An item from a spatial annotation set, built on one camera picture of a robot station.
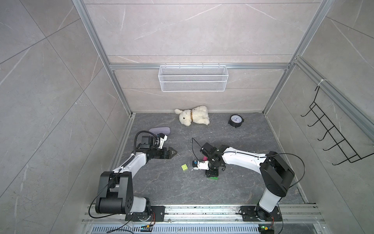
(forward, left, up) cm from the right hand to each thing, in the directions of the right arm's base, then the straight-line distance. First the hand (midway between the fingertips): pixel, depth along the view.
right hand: (209, 171), depth 87 cm
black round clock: (+39, -24, +2) cm, 46 cm away
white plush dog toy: (+40, +4, +8) cm, 41 cm away
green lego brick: (-4, -3, -2) cm, 5 cm away
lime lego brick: (+2, +15, +1) cm, 15 cm away
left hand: (+11, +23, +7) cm, 26 cm away
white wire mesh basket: (+56, +9, +29) cm, 63 cm away
